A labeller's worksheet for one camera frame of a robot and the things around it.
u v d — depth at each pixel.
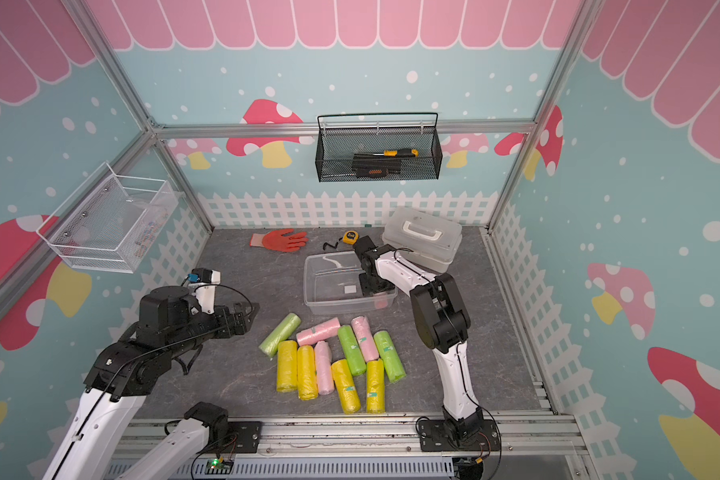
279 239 1.16
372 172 0.89
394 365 0.83
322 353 0.85
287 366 0.83
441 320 0.55
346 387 0.79
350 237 1.16
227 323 0.58
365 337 0.87
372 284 0.86
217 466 0.73
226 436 0.70
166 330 0.48
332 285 1.03
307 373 0.81
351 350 0.85
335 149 0.99
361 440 0.74
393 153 0.92
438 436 0.74
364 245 0.81
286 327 0.90
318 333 0.89
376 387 0.79
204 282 0.58
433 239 1.02
